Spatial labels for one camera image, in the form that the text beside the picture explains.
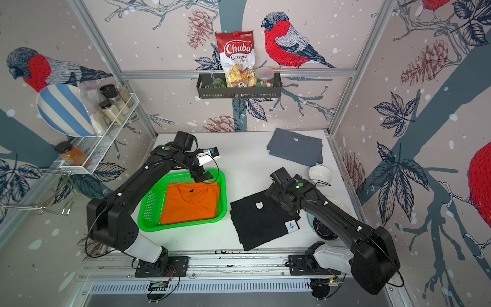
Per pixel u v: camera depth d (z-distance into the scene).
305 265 0.66
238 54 0.80
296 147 1.13
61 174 0.63
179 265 0.73
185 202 0.90
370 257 0.38
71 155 0.61
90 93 0.70
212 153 0.73
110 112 0.76
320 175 0.98
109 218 0.46
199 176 0.74
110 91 0.79
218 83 0.90
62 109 0.66
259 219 0.86
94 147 0.74
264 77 0.81
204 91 0.90
